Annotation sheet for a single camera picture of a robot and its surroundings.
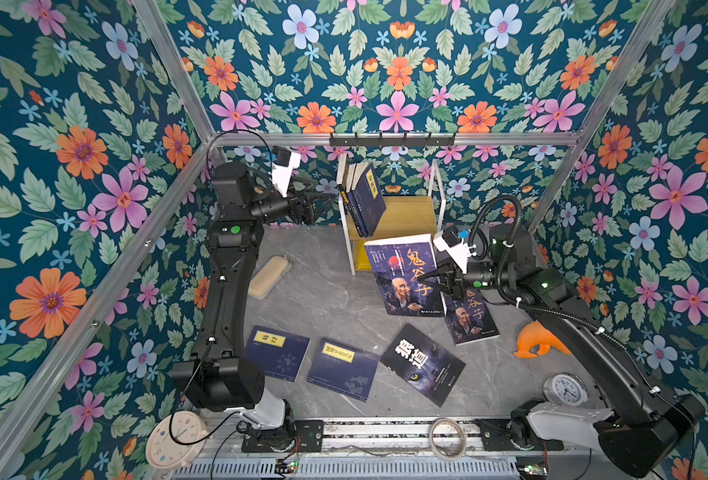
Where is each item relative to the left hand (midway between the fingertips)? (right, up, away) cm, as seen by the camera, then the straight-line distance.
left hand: (325, 180), depth 62 cm
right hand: (+21, -19, +1) cm, 28 cm away
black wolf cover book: (+24, -47, +22) cm, 57 cm away
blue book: (+1, -49, +23) cm, 54 cm away
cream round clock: (-40, -62, +7) cm, 74 cm away
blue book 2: (-18, -45, +25) cm, 55 cm away
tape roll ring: (+32, -62, +10) cm, 71 cm away
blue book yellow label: (+8, +1, +24) cm, 26 cm away
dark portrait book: (+40, -36, +31) cm, 62 cm away
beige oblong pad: (-26, -23, +38) cm, 52 cm away
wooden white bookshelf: (+20, -3, +34) cm, 40 cm away
